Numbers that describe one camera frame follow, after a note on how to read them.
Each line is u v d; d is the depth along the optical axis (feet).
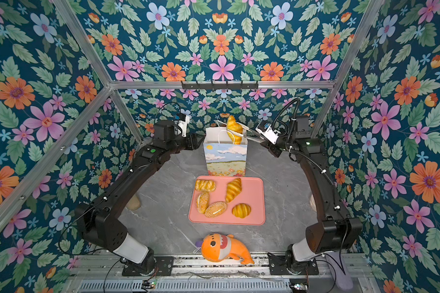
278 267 2.39
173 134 2.08
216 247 2.31
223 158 2.92
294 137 1.82
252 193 3.06
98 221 1.35
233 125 2.58
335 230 1.30
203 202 2.89
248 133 2.58
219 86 3.00
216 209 2.76
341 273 2.23
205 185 3.06
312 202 2.23
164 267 2.41
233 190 3.04
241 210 2.76
